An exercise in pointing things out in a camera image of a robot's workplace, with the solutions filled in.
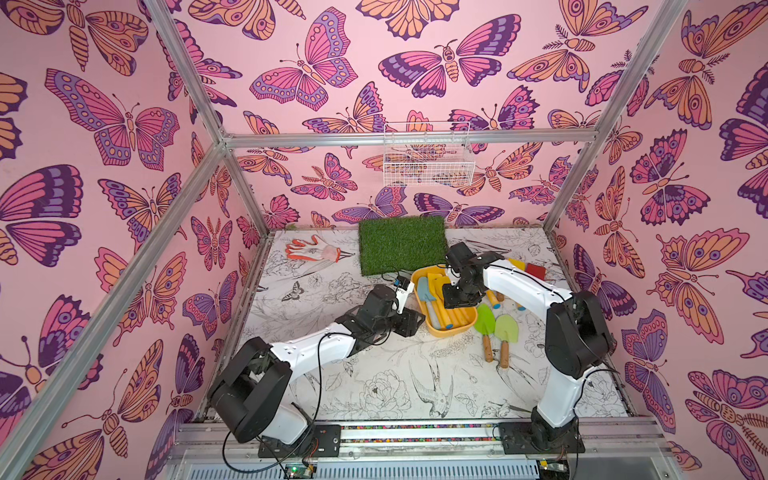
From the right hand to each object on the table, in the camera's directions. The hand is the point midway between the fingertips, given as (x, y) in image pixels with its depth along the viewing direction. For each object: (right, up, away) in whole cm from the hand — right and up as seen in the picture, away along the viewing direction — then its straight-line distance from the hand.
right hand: (445, 305), depth 91 cm
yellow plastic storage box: (+3, -5, +3) cm, 7 cm away
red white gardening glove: (-45, +17, +22) cm, 53 cm away
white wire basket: (-3, +48, +5) cm, 48 cm away
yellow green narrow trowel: (+19, -8, +2) cm, 21 cm away
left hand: (-8, -1, -7) cm, 10 cm away
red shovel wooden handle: (+36, +9, +16) cm, 41 cm away
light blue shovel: (-5, +2, +9) cm, 11 cm away
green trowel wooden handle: (+13, -7, +4) cm, 15 cm away
